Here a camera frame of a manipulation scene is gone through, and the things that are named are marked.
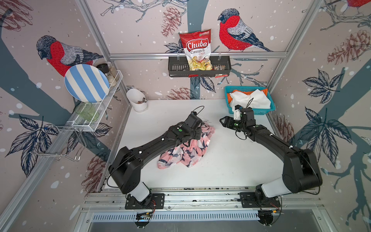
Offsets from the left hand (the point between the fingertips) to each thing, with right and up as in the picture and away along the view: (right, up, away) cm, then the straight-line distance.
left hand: (200, 128), depth 83 cm
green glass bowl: (-56, +10, -14) cm, 58 cm away
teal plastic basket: (+27, +29, +35) cm, 53 cm away
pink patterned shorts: (-8, -16, +5) cm, 19 cm away
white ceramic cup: (-47, +20, +27) cm, 58 cm away
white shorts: (+49, +19, +29) cm, 60 cm away
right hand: (+15, +5, +7) cm, 17 cm away
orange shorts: (+55, +26, +30) cm, 68 cm away
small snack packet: (+13, +38, +7) cm, 41 cm away
